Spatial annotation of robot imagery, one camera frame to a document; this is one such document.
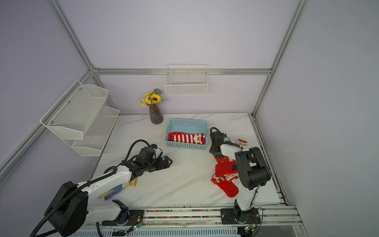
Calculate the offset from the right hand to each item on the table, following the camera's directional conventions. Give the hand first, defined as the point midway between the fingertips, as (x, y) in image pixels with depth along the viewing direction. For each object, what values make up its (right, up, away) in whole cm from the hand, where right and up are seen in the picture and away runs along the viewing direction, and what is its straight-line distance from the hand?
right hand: (217, 152), depth 99 cm
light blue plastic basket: (-21, +18, +12) cm, 30 cm away
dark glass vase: (-45, +25, +12) cm, 53 cm away
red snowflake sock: (+3, -8, -7) cm, 11 cm away
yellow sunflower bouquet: (-44, +37, -1) cm, 58 cm away
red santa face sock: (+18, +6, +3) cm, 19 cm away
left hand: (-33, -5, -13) cm, 36 cm away
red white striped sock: (-26, +10, +4) cm, 28 cm away
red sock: (+2, -16, -14) cm, 21 cm away
